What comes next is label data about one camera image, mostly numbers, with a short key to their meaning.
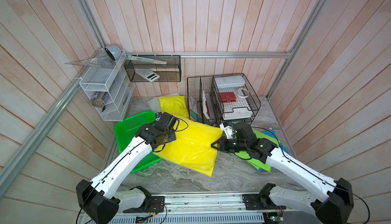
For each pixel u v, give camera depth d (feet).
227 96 2.96
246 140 1.87
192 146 2.40
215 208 2.40
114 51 2.73
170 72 3.51
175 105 3.51
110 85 2.44
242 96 3.04
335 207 1.22
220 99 2.90
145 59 3.01
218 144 2.37
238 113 2.87
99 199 1.20
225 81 3.22
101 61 2.82
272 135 3.39
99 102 2.51
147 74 3.21
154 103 3.73
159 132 1.67
